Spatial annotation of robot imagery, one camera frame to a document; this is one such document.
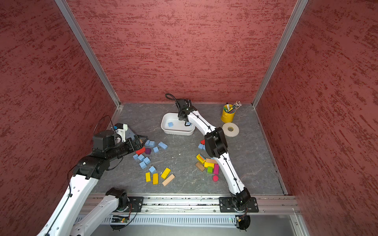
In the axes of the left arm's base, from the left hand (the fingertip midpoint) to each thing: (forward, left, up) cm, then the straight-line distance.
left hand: (141, 143), depth 72 cm
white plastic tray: (+22, -15, -19) cm, 33 cm away
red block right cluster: (+13, -32, -21) cm, 41 cm away
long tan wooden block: (-11, -12, -22) cm, 27 cm away
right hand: (+32, -21, -17) cm, 42 cm away
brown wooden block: (-3, -31, -23) cm, 38 cm away
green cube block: (-5, -36, -20) cm, 41 cm away
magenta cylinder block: (-10, -39, -22) cm, 46 cm away
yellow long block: (-7, -10, -23) cm, 25 cm away
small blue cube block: (+30, -8, -23) cm, 39 cm away
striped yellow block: (+1, -31, -20) cm, 37 cm away
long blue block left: (+11, -6, -22) cm, 25 cm away
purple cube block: (+6, +3, -20) cm, 21 cm away
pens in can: (+34, -52, -10) cm, 63 cm away
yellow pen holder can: (+31, -50, -16) cm, 61 cm away
